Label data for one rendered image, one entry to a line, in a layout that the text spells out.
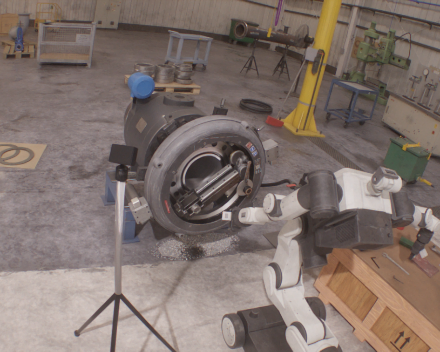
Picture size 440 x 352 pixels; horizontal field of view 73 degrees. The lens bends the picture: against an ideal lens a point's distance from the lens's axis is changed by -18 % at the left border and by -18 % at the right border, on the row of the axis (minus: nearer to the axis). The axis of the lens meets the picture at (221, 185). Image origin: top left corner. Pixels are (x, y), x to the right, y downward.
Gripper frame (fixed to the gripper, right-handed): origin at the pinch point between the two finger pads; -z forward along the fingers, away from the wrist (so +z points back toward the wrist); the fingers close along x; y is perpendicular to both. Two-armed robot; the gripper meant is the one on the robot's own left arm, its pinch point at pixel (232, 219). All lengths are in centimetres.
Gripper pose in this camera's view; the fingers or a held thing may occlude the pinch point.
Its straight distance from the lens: 187.0
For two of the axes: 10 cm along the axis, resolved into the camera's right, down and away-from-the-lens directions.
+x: 0.8, -9.8, 1.8
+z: 3.7, -1.4, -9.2
